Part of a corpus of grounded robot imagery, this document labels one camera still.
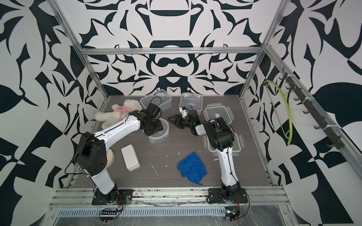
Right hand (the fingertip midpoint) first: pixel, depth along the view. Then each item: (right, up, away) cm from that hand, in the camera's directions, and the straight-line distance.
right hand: (169, 119), depth 97 cm
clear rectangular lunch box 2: (-3, +12, -19) cm, 23 cm away
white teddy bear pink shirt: (-34, +5, +1) cm, 35 cm away
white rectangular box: (-21, -22, -14) cm, 34 cm away
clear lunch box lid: (+35, +6, +15) cm, 39 cm away
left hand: (-5, -5, -8) cm, 11 cm away
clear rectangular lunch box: (+16, +13, +22) cm, 31 cm away
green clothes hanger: (+59, -8, -31) cm, 67 cm away
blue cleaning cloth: (+15, -27, -15) cm, 34 cm away
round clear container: (-3, -10, -8) cm, 13 cm away
